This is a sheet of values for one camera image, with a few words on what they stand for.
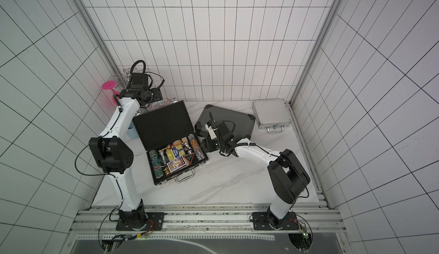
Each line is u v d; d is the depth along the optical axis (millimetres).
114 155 519
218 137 680
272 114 1120
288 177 450
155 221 727
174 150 920
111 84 903
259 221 723
